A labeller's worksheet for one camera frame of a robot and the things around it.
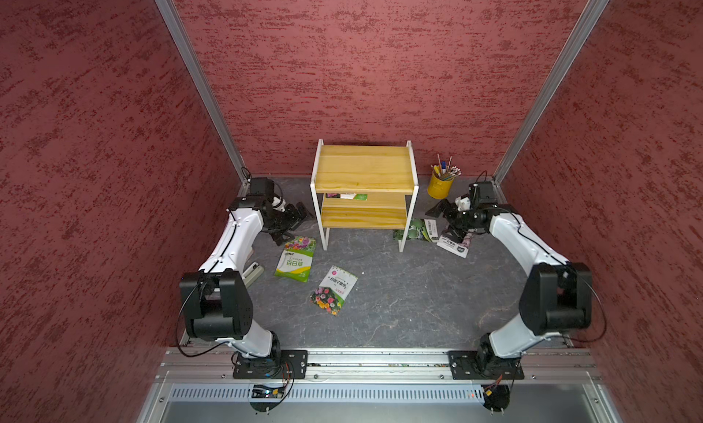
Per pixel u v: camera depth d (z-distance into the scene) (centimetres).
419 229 103
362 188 74
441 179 107
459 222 77
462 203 84
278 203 75
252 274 90
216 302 44
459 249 98
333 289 88
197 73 86
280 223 73
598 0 72
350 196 93
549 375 75
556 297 45
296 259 95
